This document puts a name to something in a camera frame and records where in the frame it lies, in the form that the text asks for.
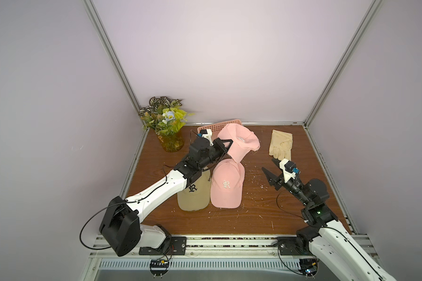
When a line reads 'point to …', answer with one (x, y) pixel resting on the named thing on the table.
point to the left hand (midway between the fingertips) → (237, 141)
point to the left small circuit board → (158, 267)
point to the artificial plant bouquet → (164, 116)
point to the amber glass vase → (172, 143)
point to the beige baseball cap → (197, 195)
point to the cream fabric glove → (281, 144)
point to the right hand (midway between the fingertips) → (271, 161)
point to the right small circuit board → (309, 267)
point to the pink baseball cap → (227, 184)
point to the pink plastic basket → (216, 127)
